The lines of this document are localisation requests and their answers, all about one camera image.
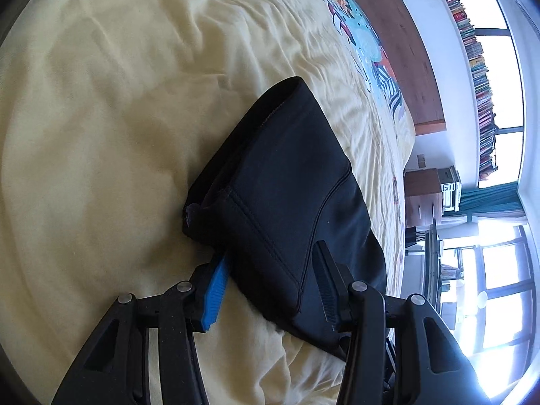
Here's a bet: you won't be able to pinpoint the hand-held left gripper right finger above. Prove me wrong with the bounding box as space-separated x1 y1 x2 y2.
312 240 492 405

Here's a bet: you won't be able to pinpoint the teal curtain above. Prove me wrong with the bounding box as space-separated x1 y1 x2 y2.
447 181 524 220

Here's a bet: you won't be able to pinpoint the black pants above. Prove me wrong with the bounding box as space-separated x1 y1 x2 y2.
182 76 388 351

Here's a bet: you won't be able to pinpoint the yellow printed blanket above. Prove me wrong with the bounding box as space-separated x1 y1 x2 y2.
0 0 416 405

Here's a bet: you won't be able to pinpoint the wooden headboard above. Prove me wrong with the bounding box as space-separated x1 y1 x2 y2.
335 0 447 136

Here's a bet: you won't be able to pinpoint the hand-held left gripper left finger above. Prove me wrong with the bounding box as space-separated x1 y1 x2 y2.
51 251 232 405

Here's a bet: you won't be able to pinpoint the row of books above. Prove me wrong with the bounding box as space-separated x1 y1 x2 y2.
436 0 501 178

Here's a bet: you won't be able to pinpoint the white printer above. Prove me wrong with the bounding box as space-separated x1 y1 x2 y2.
436 166 462 212

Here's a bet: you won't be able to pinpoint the window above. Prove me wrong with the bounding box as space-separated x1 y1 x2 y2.
439 8 540 368

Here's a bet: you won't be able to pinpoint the wooden dresser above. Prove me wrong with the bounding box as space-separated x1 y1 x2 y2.
404 168 443 231

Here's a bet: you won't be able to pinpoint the grey desk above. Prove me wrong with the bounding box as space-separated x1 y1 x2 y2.
426 219 448 304

